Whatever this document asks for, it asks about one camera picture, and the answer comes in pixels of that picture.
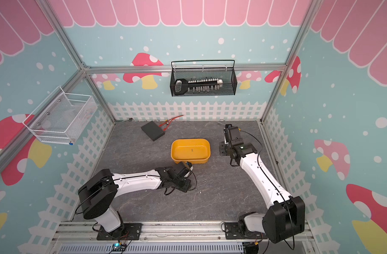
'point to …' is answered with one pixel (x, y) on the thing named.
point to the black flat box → (153, 131)
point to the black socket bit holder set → (182, 85)
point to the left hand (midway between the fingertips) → (187, 187)
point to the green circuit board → (118, 246)
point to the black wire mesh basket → (228, 75)
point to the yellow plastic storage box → (196, 151)
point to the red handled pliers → (169, 121)
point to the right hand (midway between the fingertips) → (226, 145)
